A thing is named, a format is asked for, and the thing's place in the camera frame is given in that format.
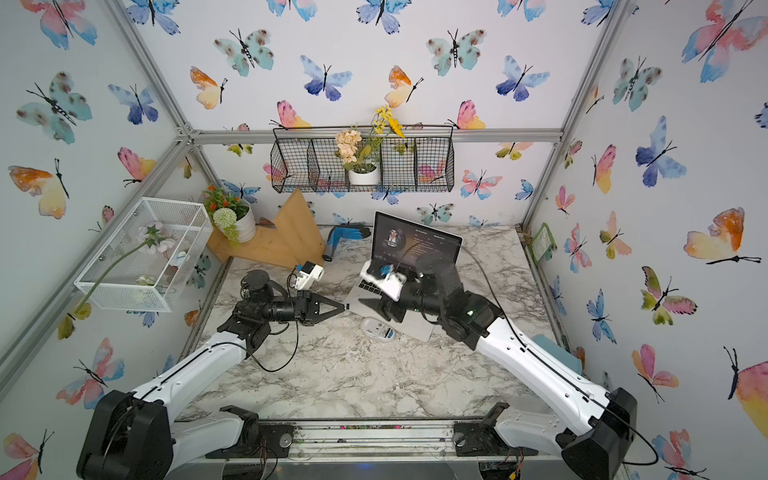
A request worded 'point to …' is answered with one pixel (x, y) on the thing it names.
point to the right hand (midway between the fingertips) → (370, 283)
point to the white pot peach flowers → (364, 161)
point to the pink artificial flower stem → (153, 237)
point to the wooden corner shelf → (293, 240)
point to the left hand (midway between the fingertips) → (342, 311)
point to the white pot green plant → (233, 215)
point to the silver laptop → (401, 243)
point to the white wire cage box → (148, 261)
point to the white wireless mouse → (378, 330)
